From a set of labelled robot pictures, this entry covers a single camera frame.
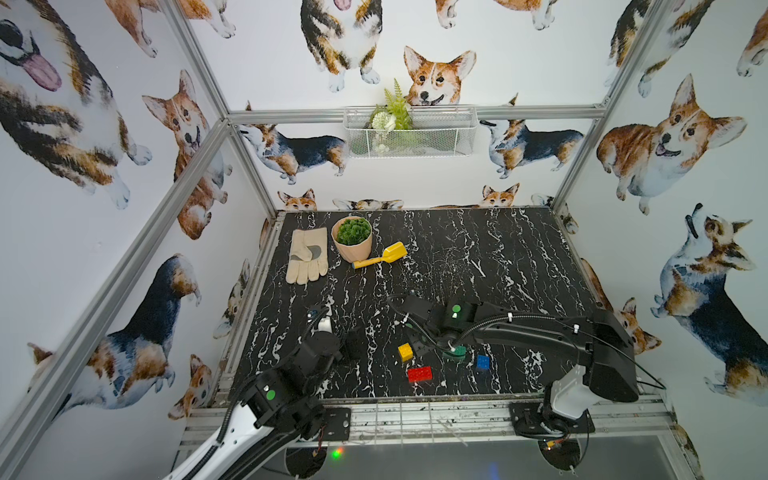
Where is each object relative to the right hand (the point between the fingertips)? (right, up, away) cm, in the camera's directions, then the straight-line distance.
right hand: (412, 343), depth 76 cm
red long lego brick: (+2, -10, +4) cm, 11 cm away
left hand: (-16, +4, 0) cm, 16 cm away
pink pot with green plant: (-20, +27, +25) cm, 42 cm away
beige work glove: (-36, +19, +31) cm, 51 cm away
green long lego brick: (+13, -6, +8) cm, 17 cm away
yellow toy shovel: (-6, +21, +32) cm, 39 cm away
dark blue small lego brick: (+20, -8, +6) cm, 22 cm away
